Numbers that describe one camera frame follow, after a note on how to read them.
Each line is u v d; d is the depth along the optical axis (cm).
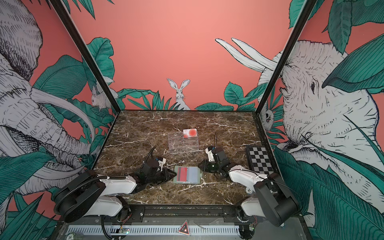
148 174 70
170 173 84
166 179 76
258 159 91
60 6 69
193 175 89
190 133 96
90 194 43
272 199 43
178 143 101
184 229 70
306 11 70
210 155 82
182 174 88
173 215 75
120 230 70
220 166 69
